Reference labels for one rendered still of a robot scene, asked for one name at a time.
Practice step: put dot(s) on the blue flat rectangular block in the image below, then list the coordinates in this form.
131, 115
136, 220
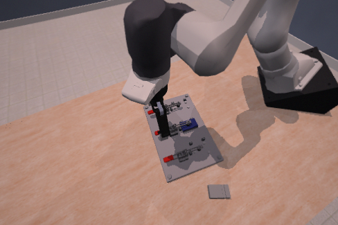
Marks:
193, 125

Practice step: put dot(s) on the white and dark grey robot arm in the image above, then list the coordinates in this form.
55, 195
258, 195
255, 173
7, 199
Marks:
156, 30

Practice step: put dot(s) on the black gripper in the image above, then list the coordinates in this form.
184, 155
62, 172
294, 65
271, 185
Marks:
161, 114

